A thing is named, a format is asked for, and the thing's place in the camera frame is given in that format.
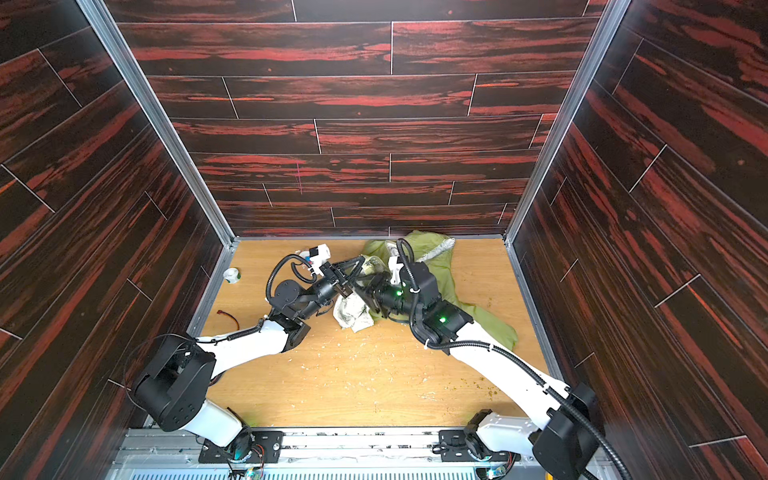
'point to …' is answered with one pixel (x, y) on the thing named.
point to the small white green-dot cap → (232, 275)
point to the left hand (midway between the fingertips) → (366, 263)
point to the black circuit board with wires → (222, 312)
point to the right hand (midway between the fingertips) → (354, 278)
